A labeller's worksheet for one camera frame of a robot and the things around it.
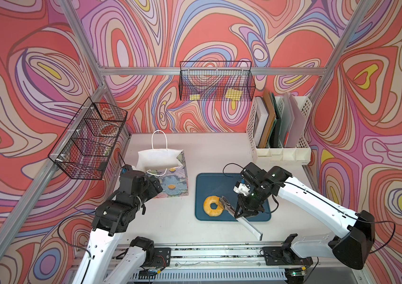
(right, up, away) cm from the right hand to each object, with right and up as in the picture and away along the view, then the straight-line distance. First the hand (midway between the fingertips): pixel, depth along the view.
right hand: (240, 221), depth 68 cm
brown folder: (+19, +43, +18) cm, 50 cm away
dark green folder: (+26, +33, +29) cm, 51 cm away
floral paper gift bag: (-34, +21, +15) cm, 43 cm away
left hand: (-34, +14, +2) cm, 37 cm away
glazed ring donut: (-12, 0, +18) cm, 22 cm away
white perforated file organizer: (+45, +25, +36) cm, 63 cm away
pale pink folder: (+38, +43, +28) cm, 64 cm away
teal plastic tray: (-11, +8, +33) cm, 36 cm away
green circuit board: (-37, -24, +4) cm, 44 cm away
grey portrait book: (+17, +44, +27) cm, 54 cm away
